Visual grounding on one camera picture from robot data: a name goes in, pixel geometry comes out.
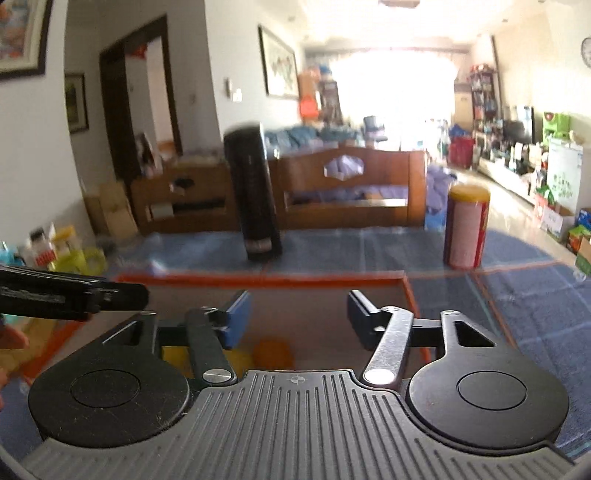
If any white cabinet green print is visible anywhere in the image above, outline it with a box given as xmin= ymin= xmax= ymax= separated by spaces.
xmin=546 ymin=139 xmax=584 ymax=213

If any orange cardboard box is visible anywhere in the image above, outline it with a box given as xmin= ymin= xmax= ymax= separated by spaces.
xmin=18 ymin=270 xmax=433 ymax=384

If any round wall clock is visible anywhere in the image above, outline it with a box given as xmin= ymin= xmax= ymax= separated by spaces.
xmin=580 ymin=37 xmax=591 ymax=68

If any framed picture near left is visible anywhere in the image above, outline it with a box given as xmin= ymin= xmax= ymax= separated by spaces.
xmin=0 ymin=0 xmax=53 ymax=81

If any orange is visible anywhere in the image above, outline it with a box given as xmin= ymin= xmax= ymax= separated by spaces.
xmin=252 ymin=338 xmax=296 ymax=370

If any large yellow fruit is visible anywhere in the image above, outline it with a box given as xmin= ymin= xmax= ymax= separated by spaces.
xmin=161 ymin=346 xmax=254 ymax=379

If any framed wall painting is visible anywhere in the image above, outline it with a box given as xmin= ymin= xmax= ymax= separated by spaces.
xmin=257 ymin=25 xmax=300 ymax=100

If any black tall thermos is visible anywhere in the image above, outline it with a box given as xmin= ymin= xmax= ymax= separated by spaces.
xmin=223 ymin=124 xmax=283 ymax=262

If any cardboard box by wall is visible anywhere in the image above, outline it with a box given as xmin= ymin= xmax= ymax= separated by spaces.
xmin=84 ymin=182 xmax=139 ymax=241

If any wooden chair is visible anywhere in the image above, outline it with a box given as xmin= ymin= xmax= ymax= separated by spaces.
xmin=130 ymin=163 xmax=239 ymax=236
xmin=270 ymin=146 xmax=427 ymax=230

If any wooden chair left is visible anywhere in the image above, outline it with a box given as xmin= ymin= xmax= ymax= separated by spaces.
xmin=130 ymin=163 xmax=239 ymax=236

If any blue plaid tablecloth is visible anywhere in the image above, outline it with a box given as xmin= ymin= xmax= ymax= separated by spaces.
xmin=0 ymin=227 xmax=591 ymax=462

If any wooden chair centre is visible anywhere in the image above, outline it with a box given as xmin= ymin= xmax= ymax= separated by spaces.
xmin=270 ymin=146 xmax=427 ymax=230

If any red canister yellow lid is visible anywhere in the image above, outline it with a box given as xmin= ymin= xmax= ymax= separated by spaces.
xmin=444 ymin=183 xmax=491 ymax=270

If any yellow-green panda mug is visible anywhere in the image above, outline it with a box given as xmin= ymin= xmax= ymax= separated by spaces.
xmin=48 ymin=248 xmax=107 ymax=276

